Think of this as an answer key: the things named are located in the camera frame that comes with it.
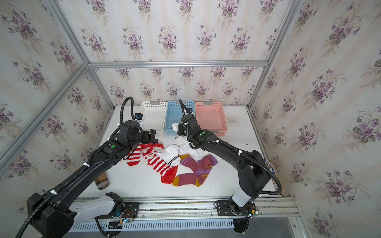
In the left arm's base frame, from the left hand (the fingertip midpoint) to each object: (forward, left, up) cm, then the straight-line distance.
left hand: (148, 130), depth 78 cm
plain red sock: (-16, -11, -22) cm, 29 cm away
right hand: (+6, -19, -3) cm, 20 cm away
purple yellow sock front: (-19, -21, -21) cm, 35 cm away
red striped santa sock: (-7, +11, -20) cm, 23 cm away
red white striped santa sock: (-8, 0, -21) cm, 22 cm away
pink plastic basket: (+30, -39, -22) cm, 54 cm away
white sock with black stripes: (-5, -10, -20) cm, 23 cm away
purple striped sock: (-13, -30, -21) cm, 38 cm away
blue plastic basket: (+29, -11, -19) cm, 37 cm away
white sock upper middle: (+1, -19, -21) cm, 28 cm away
